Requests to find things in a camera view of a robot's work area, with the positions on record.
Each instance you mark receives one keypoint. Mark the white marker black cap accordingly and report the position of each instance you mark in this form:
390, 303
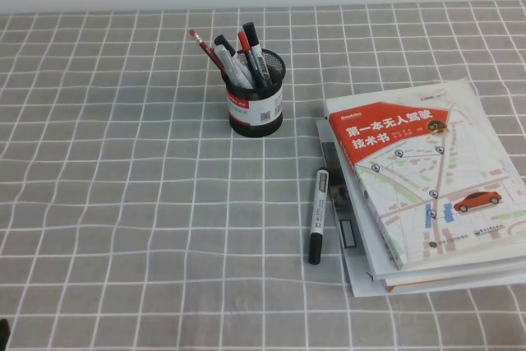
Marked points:
318, 216

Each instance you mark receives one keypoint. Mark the black mesh pen holder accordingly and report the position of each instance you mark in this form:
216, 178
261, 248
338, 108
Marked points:
257, 113

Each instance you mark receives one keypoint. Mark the white marker in holder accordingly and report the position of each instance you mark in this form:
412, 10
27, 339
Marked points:
236, 72

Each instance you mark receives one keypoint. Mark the black capped marker in holder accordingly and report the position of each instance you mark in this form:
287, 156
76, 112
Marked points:
256, 51

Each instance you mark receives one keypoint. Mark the red pencil with eraser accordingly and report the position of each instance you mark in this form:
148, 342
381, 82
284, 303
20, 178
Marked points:
208, 50

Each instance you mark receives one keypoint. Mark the red capped marker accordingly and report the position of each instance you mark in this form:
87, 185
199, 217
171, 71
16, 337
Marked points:
247, 53

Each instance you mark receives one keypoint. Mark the grey checked tablecloth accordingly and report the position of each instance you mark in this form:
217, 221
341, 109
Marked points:
133, 217

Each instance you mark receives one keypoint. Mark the white bottom book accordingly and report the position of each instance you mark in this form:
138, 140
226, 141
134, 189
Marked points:
354, 253

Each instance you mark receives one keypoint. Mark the red white map book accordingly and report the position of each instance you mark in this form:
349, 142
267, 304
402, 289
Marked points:
437, 179

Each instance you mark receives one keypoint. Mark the black object table corner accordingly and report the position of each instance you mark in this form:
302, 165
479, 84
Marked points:
5, 333

